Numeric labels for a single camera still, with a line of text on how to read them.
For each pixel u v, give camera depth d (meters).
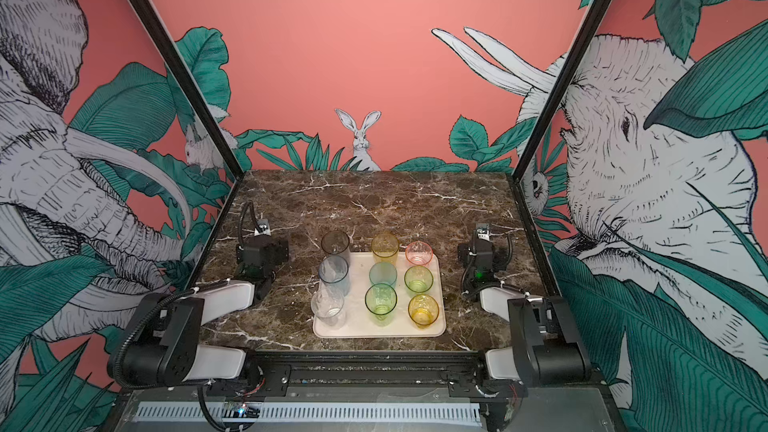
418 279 0.89
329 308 0.83
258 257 0.70
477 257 0.70
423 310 0.85
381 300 0.73
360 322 0.85
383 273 0.89
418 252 0.94
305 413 0.70
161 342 0.43
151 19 0.78
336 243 0.99
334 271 0.88
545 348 0.43
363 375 0.76
